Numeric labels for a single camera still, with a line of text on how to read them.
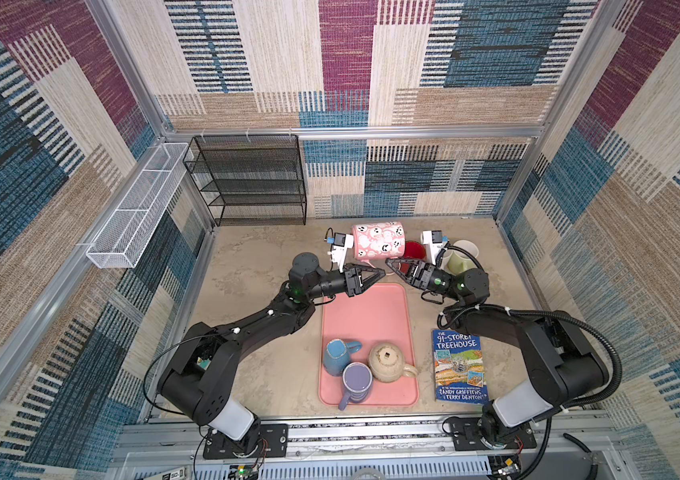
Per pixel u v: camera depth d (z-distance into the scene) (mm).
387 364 771
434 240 715
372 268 717
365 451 730
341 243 699
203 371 452
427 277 685
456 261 595
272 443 733
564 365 458
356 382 749
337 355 773
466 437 730
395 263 728
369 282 716
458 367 825
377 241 684
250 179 1082
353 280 675
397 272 726
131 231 729
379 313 948
